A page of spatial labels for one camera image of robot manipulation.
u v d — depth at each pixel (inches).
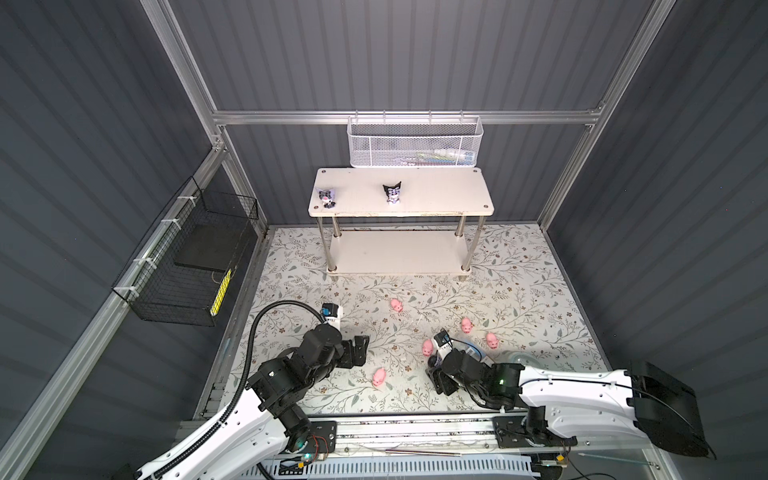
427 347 34.1
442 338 28.4
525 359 33.6
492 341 34.8
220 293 27.2
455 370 23.9
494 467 27.8
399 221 50.0
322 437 28.6
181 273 28.4
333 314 25.6
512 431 29.0
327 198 29.1
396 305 37.9
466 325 35.9
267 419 19.2
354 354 26.2
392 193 29.7
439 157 36.5
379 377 32.4
